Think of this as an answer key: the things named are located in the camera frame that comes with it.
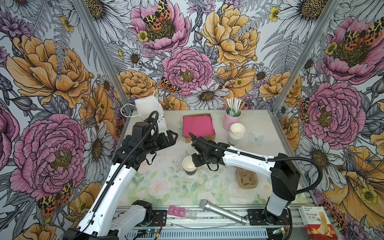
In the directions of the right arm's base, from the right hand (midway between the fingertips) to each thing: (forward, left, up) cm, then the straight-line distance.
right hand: (196, 162), depth 83 cm
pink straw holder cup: (+29, -23, +4) cm, 37 cm away
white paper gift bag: (+35, +31, +11) cm, 48 cm away
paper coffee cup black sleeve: (+1, +5, -4) cm, 6 cm away
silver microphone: (-19, -3, -6) cm, 21 cm away
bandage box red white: (-29, -55, -8) cm, 62 cm away
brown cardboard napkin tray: (+21, -11, -7) cm, 25 cm away
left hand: (+3, +12, +16) cm, 20 cm away
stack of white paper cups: (+16, -24, +5) cm, 29 cm away
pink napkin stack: (+33, -3, -8) cm, 34 cm away
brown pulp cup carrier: (-7, -28, -7) cm, 30 cm away
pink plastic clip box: (-22, +8, -8) cm, 25 cm away
